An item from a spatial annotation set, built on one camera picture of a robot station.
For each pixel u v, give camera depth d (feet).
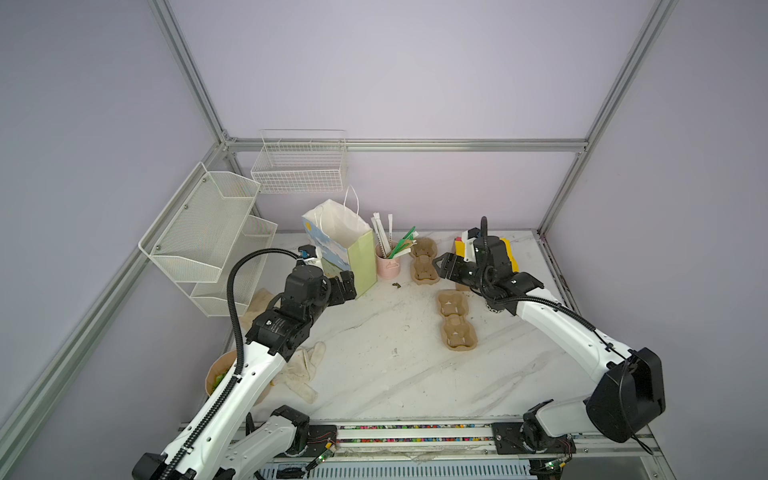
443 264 2.43
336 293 2.09
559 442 2.35
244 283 1.69
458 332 3.03
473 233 2.41
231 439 1.28
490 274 2.02
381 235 3.32
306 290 1.68
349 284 2.14
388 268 3.36
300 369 2.75
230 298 1.61
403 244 3.07
